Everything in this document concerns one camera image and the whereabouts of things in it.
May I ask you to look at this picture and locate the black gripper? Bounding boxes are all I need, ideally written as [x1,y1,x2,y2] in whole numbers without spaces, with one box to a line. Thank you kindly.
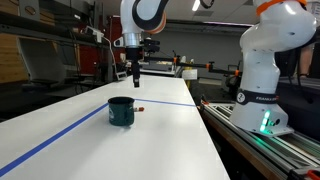
[125,47,144,89]

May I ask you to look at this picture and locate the dark green mug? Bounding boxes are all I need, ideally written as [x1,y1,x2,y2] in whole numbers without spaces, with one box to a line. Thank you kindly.
[107,96,136,127]

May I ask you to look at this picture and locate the person forearm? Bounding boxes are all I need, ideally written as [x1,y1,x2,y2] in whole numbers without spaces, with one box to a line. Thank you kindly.
[298,44,313,79]

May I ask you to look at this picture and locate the white background table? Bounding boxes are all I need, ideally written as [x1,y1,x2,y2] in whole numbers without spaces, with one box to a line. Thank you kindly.
[139,67,177,78]

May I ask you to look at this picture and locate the short blue tape line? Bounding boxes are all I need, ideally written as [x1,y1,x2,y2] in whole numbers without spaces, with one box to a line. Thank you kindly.
[133,97,197,108]

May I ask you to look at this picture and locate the red cabinet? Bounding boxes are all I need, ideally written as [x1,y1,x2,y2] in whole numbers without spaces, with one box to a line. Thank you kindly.
[79,15,128,76]

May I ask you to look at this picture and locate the white power strip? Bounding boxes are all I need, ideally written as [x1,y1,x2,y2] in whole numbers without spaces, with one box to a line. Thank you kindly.
[85,25,105,44]

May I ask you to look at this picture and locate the black boom with orange joints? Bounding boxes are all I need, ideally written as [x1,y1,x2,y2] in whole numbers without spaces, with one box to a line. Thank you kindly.
[143,54,242,77]

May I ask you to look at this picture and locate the orange black clamp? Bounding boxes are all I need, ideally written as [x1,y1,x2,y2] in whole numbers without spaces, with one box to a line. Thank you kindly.
[198,95,210,108]

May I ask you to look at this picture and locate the ceiling light strip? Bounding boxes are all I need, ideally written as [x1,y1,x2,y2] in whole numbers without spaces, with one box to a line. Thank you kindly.
[191,0,203,13]

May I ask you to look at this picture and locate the grey covered chair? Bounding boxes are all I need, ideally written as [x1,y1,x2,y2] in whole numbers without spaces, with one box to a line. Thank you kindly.
[17,35,67,85]

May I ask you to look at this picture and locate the long blue tape line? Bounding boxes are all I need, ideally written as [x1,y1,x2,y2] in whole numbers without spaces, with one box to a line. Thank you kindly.
[0,101,110,178]

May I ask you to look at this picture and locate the wooden shelf unit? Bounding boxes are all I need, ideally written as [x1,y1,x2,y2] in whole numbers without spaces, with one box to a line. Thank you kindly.
[0,0,58,85]

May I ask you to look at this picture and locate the yellow post with white sign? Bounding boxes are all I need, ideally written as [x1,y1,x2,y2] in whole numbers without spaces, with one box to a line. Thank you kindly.
[181,65,198,82]

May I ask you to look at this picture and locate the aluminium rail frame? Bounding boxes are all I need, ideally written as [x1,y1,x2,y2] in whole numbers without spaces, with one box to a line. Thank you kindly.
[199,101,320,180]

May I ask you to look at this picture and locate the red clamp handle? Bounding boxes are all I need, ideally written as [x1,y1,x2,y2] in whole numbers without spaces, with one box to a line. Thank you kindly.
[304,169,320,180]

